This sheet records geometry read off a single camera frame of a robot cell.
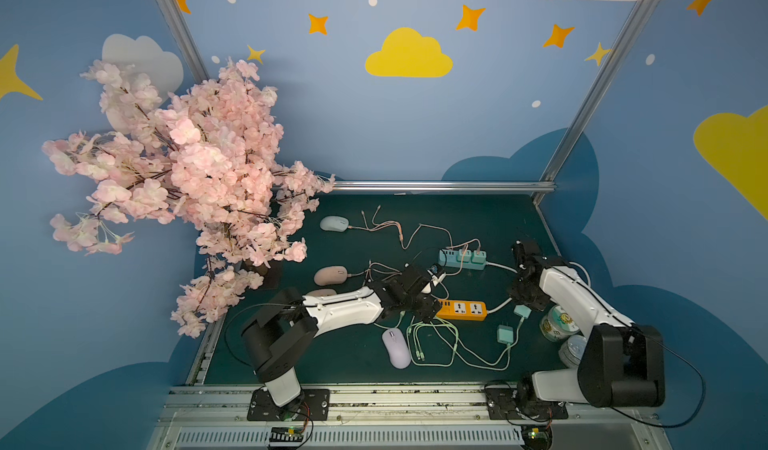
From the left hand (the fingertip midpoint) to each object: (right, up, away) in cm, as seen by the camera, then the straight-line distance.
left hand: (433, 293), depth 85 cm
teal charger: (+21, -11, -1) cm, 24 cm away
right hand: (+28, -1, +1) cm, 29 cm away
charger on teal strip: (+17, +9, +11) cm, 22 cm away
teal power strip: (+8, +9, +16) cm, 20 cm away
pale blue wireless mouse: (-33, +21, +26) cm, 47 cm away
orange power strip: (+10, -6, +3) cm, 12 cm away
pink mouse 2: (-34, -1, +6) cm, 34 cm away
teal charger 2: (+13, +9, +11) cm, 19 cm away
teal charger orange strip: (+25, -5, -1) cm, 26 cm away
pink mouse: (-32, +4, +10) cm, 34 cm away
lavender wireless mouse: (-11, -14, -3) cm, 18 cm away
